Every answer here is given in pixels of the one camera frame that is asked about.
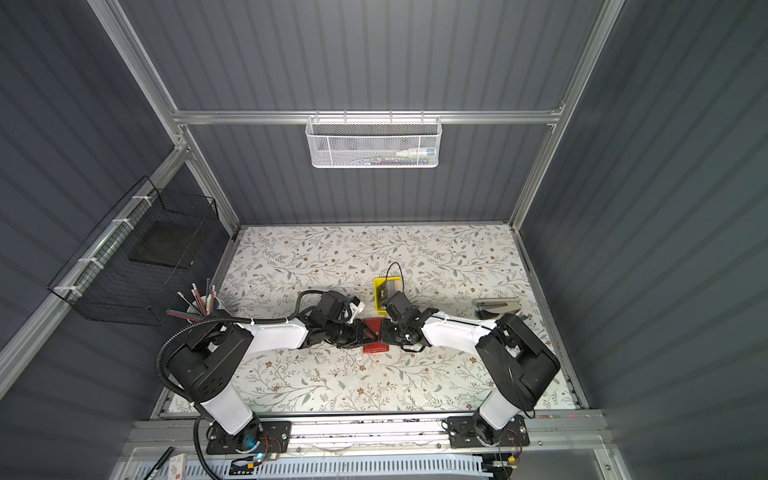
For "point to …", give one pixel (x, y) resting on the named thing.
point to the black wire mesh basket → (136, 261)
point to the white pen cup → (202, 307)
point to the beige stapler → (500, 305)
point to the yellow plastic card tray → (384, 289)
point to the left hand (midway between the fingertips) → (380, 346)
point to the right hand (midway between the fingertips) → (384, 335)
